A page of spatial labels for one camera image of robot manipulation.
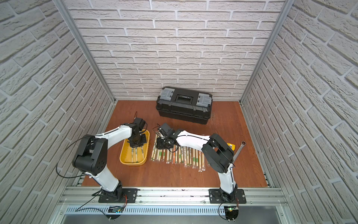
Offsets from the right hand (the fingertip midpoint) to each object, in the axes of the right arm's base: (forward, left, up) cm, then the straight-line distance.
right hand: (159, 146), depth 87 cm
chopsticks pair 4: (-6, -16, -5) cm, 18 cm away
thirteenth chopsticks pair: (-4, 0, -5) cm, 7 cm away
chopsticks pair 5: (-6, -18, -5) cm, 20 cm away
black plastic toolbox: (+25, -15, +11) cm, 31 cm away
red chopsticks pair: (-10, -27, -6) cm, 29 cm away
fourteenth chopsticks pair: (-6, +5, -5) cm, 9 cm away
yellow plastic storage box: (-4, +15, -4) cm, 16 cm away
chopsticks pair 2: (-5, -11, -4) cm, 13 cm away
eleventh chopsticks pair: (-5, -5, -6) cm, 9 cm away
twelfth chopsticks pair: (-4, -3, -5) cm, 7 cm away
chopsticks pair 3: (-4, -13, -5) cm, 14 cm away
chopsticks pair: (-5, -8, -5) cm, 11 cm away
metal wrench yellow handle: (+1, -57, -6) cm, 57 cm away
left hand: (+5, +11, -3) cm, 13 cm away
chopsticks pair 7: (-8, -22, -5) cm, 24 cm away
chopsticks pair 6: (-3, -20, -5) cm, 21 cm away
